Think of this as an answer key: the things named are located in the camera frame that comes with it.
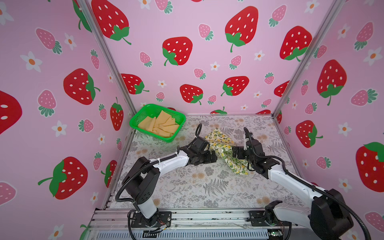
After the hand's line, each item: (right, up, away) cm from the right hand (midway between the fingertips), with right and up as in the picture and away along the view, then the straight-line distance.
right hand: (237, 148), depth 86 cm
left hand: (-14, -7, +1) cm, 16 cm away
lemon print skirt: (-8, +1, +4) cm, 9 cm away
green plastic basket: (-59, +26, +29) cm, 70 cm away
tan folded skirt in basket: (-48, +14, +22) cm, 55 cm away
